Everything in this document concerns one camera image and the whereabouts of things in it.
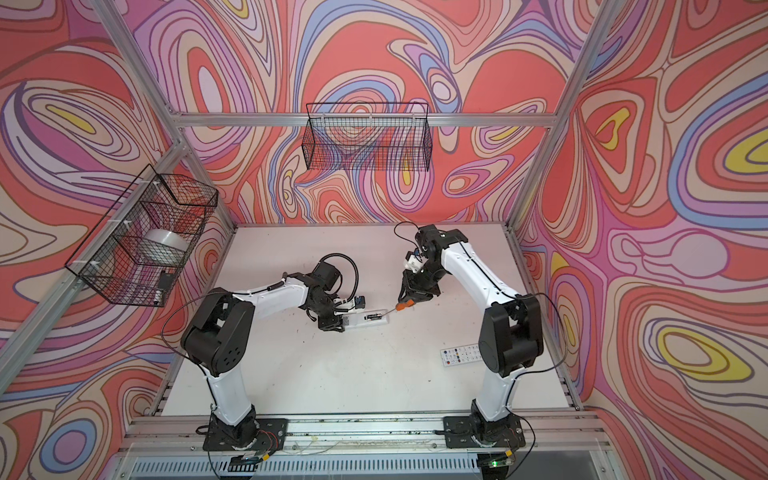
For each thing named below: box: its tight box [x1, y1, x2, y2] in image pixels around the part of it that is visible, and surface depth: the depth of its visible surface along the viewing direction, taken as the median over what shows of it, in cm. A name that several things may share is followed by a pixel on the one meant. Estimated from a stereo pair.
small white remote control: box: [440, 343, 482, 367], surface depth 87 cm
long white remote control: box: [343, 309, 389, 329], surface depth 94 cm
